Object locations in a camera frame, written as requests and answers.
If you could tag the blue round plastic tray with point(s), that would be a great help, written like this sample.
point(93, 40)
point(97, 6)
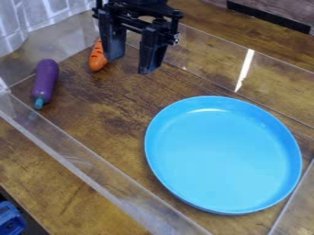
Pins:
point(222, 154)

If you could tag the white checkered cloth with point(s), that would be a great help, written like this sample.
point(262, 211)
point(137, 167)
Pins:
point(23, 16)

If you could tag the purple toy eggplant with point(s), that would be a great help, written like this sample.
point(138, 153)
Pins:
point(47, 74)

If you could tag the clear acrylic enclosure wall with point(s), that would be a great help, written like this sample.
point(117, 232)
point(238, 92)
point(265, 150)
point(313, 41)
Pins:
point(73, 160)

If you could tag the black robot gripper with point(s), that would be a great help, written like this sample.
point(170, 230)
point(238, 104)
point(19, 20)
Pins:
point(118, 15)

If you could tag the blue object at corner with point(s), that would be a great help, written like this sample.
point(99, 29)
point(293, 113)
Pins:
point(12, 223)

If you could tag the orange toy carrot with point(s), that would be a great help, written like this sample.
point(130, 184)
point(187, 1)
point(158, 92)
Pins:
point(98, 60)

